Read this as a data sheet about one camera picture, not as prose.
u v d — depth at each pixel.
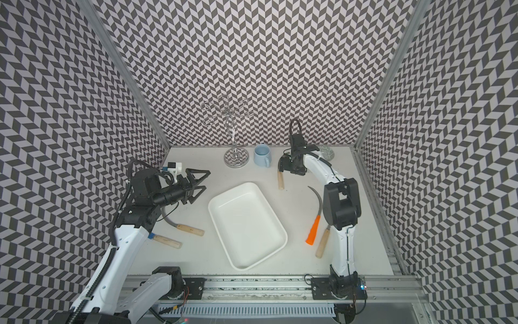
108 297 0.39
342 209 0.55
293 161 0.72
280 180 1.04
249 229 0.87
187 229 0.88
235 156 1.28
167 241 0.83
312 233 0.87
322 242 0.84
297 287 0.75
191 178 0.62
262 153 1.11
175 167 0.68
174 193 0.61
